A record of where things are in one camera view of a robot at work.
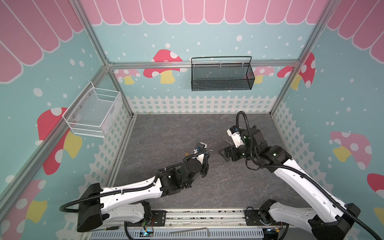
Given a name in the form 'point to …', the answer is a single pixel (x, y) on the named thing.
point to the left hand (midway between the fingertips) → (206, 156)
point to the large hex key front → (194, 229)
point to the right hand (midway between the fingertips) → (225, 148)
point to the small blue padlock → (208, 153)
